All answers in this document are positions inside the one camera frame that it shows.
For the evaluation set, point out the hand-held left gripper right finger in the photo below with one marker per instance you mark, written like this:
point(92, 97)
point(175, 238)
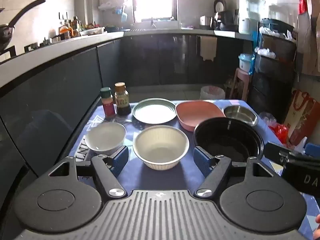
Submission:
point(202, 161)

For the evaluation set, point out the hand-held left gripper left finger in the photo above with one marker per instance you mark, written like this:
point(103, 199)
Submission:
point(120, 158)

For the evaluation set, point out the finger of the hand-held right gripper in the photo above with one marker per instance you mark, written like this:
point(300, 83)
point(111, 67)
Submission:
point(275, 151)

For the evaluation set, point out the white smooth bowl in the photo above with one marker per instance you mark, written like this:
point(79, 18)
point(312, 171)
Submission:
point(105, 135)

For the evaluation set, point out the black plastic bowl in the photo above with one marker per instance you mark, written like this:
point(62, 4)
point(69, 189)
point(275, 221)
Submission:
point(225, 135)

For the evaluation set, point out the white ribbed bowl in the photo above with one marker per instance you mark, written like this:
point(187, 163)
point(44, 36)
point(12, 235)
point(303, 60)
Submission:
point(160, 145)

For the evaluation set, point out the green round plate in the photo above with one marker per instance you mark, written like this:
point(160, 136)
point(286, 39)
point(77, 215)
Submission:
point(153, 111)

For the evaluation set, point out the person's right hand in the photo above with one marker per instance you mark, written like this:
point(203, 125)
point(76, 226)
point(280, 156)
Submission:
point(318, 222)

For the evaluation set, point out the red plastic bag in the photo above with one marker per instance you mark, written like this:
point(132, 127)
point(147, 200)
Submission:
point(280, 132)

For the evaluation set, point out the blue printed tablecloth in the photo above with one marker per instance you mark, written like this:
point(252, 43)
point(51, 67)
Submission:
point(162, 180)

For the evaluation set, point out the red paper bag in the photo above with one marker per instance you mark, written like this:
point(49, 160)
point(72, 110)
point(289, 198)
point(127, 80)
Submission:
point(302, 115)

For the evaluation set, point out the pink square plate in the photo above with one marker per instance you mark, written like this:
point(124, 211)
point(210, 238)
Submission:
point(197, 113)

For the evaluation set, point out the stainless steel bowl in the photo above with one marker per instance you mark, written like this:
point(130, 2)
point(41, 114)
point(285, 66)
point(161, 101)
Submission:
point(238, 113)

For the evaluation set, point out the green-capped spice bottle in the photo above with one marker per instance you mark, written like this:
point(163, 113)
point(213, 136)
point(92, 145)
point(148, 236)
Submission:
point(107, 105)

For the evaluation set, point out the brown-capped sauce bottle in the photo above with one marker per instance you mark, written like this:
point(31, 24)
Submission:
point(122, 100)

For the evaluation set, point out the white lined trash bin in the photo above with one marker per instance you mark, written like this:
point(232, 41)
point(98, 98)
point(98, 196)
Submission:
point(212, 93)

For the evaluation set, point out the black shelf rack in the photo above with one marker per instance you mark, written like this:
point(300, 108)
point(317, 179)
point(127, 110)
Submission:
point(272, 80)

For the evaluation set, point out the pink stool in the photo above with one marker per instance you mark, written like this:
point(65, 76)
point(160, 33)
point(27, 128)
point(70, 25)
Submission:
point(241, 80)

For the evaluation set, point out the small white rice cooker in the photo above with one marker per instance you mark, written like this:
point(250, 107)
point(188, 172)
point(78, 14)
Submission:
point(245, 63)

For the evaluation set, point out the white hanging towel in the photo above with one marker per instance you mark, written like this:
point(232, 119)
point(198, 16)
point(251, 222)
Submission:
point(208, 47)

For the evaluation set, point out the grey kitchen countertop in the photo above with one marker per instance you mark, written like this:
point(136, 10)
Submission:
point(37, 62)

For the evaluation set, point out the black tray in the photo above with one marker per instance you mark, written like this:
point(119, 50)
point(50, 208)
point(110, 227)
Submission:
point(277, 24)

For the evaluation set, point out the brown hanging paper bag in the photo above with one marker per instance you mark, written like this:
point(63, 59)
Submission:
point(312, 30)

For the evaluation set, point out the white basin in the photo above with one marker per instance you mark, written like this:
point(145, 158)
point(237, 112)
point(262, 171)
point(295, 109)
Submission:
point(92, 31)

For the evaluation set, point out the white water dispenser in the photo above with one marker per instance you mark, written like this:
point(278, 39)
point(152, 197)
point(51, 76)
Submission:
point(250, 15)

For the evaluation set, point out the clear plastic container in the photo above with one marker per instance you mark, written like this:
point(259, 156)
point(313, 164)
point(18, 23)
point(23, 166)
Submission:
point(282, 12)

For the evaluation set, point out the sink faucet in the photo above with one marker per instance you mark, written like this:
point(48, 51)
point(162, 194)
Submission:
point(152, 23)

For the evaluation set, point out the silver toaster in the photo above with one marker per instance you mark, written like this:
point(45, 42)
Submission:
point(205, 21)

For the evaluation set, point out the row of condiment bottles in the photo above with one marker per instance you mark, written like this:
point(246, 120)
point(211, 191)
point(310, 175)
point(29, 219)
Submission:
point(67, 28)

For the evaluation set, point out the kitchen window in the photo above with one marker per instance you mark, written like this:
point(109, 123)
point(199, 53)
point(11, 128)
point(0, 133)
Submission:
point(155, 0)

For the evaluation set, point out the black frying pan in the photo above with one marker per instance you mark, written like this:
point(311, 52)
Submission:
point(5, 37)

